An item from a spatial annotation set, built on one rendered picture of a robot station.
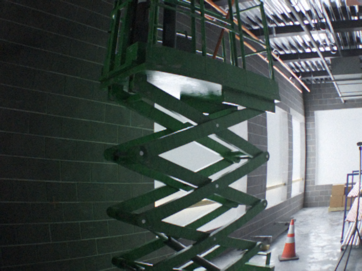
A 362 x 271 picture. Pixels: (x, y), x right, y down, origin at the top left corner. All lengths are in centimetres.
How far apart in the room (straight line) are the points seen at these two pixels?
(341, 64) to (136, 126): 503
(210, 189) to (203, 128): 46
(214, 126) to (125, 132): 131
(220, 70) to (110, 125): 139
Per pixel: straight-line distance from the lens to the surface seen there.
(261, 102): 310
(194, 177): 255
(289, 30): 692
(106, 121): 348
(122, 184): 363
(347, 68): 734
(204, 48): 258
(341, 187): 1013
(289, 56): 872
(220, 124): 269
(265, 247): 596
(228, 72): 270
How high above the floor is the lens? 158
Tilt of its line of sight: 6 degrees up
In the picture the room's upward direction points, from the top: straight up
